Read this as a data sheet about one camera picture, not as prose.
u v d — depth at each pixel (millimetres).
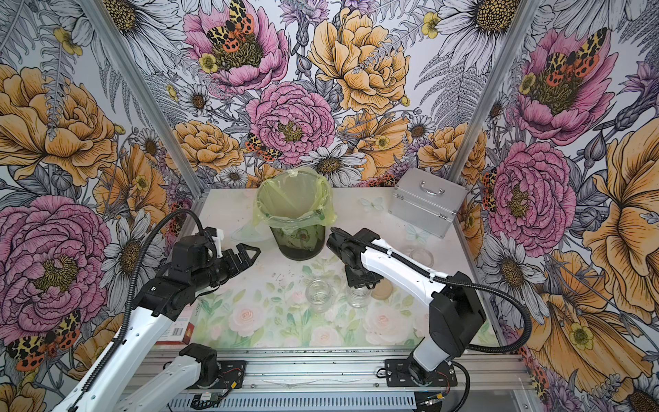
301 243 893
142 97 886
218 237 672
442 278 459
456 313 431
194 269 551
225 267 648
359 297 874
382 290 896
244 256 653
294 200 935
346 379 741
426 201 992
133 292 464
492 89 878
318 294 894
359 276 677
